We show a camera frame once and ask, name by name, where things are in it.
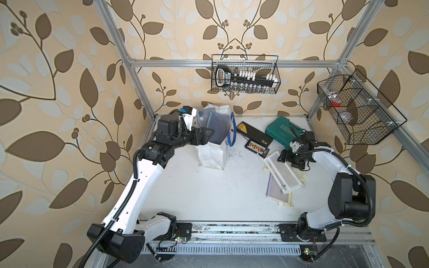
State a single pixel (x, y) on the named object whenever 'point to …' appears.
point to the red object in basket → (337, 102)
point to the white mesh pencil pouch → (285, 178)
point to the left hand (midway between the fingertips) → (204, 128)
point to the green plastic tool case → (279, 132)
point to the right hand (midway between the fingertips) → (285, 162)
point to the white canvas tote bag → (214, 155)
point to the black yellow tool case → (258, 142)
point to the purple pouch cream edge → (273, 191)
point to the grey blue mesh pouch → (220, 124)
